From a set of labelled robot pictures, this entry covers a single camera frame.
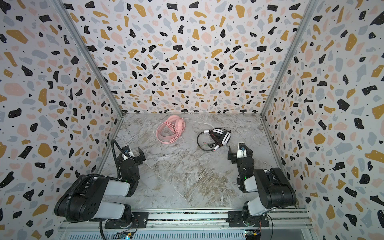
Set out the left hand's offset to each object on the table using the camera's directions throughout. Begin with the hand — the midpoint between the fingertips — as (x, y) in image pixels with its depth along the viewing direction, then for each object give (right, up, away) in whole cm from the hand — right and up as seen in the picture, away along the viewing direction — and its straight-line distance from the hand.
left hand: (130, 148), depth 86 cm
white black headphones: (+48, +3, +21) cm, 52 cm away
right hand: (+63, +2, +3) cm, 63 cm away
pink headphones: (+17, +10, +24) cm, 31 cm away
